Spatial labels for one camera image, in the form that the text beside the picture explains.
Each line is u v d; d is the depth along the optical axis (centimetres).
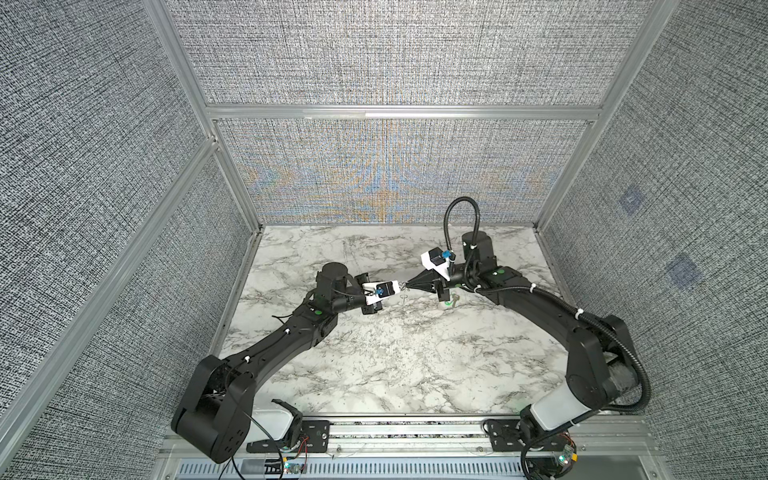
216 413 41
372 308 70
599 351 44
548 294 54
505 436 73
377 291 65
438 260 64
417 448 73
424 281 71
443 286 69
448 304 98
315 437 73
